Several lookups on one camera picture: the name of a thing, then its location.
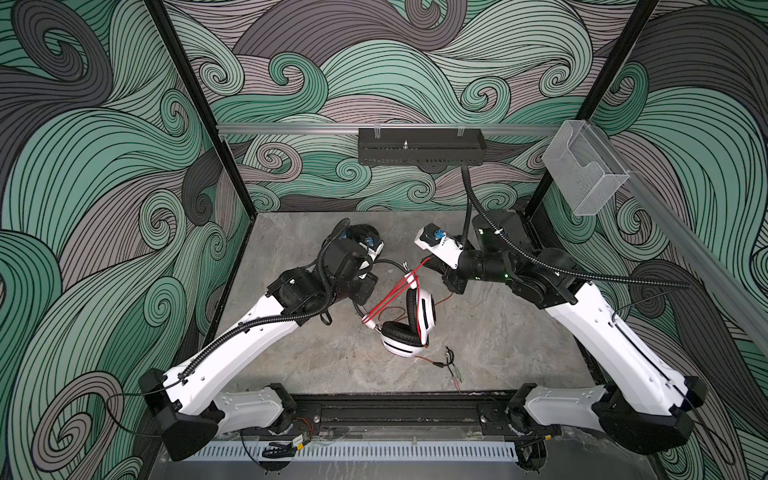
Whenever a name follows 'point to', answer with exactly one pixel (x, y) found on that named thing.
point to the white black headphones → (398, 338)
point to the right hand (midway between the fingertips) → (429, 257)
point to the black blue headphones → (362, 234)
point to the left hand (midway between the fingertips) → (368, 271)
